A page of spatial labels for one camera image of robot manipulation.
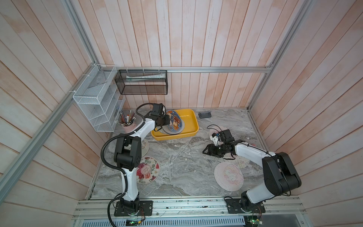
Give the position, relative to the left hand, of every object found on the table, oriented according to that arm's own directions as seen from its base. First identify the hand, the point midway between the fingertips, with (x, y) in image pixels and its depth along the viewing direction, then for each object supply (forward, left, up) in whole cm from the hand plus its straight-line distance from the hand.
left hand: (169, 121), depth 98 cm
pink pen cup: (+1, +31, -2) cm, 31 cm away
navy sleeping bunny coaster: (-2, +2, -7) cm, 8 cm away
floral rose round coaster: (-32, +12, -10) cm, 35 cm away
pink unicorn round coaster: (-12, -30, +6) cm, 32 cm away
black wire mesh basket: (+29, +21, +13) cm, 38 cm away
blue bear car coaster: (+3, -5, -6) cm, 8 cm away
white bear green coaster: (-15, +17, -11) cm, 25 cm away
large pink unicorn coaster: (-35, -38, -10) cm, 53 cm away
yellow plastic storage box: (+11, -17, -9) cm, 22 cm away
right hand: (-20, -25, -7) cm, 33 cm away
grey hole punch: (+17, -29, -11) cm, 36 cm away
